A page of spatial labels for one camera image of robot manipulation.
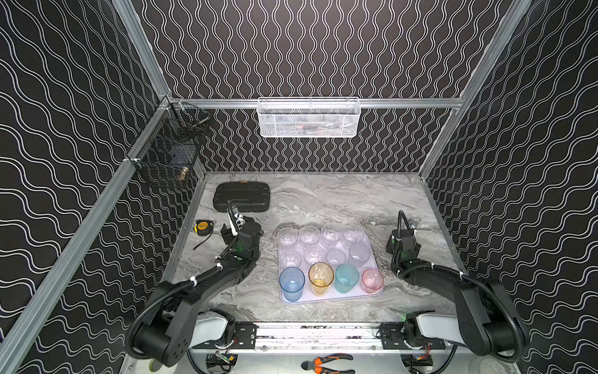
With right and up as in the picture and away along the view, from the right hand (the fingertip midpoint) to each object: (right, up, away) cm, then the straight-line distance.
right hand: (405, 239), depth 91 cm
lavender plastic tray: (-43, -6, -3) cm, 44 cm away
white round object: (+16, -33, -22) cm, 43 cm away
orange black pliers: (-36, -33, -22) cm, 54 cm away
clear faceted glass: (-46, +1, +2) cm, 46 cm away
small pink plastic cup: (-15, -14, -5) cm, 21 cm away
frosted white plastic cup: (-18, -6, -1) cm, 19 cm away
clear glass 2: (-28, -5, -5) cm, 29 cm away
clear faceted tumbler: (-36, -5, -4) cm, 36 cm away
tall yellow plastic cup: (-34, -9, -13) cm, 38 cm away
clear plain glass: (-37, +1, +2) cm, 37 cm away
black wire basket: (-93, +36, +2) cm, 100 cm away
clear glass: (-28, +2, +4) cm, 29 cm away
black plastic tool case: (-65, +17, +15) cm, 69 cm away
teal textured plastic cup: (-24, -13, -5) cm, 28 cm away
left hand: (-65, +9, -6) cm, 66 cm away
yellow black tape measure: (-82, +4, +6) cm, 82 cm away
